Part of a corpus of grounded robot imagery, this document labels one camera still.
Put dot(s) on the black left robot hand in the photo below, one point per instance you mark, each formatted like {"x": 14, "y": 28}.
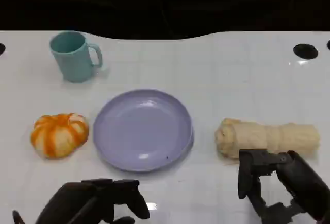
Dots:
{"x": 85, "y": 203}

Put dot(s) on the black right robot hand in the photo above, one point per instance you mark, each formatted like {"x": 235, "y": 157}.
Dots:
{"x": 299, "y": 172}

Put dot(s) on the beige towel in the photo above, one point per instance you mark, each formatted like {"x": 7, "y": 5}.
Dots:
{"x": 268, "y": 136}

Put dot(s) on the orange and white bread roll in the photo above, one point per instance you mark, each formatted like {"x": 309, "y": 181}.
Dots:
{"x": 58, "y": 135}

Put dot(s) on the lilac plate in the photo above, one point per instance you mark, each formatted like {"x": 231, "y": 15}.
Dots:
{"x": 143, "y": 130}

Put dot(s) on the pale green mug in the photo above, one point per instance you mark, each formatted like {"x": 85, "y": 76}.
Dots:
{"x": 74, "y": 59}

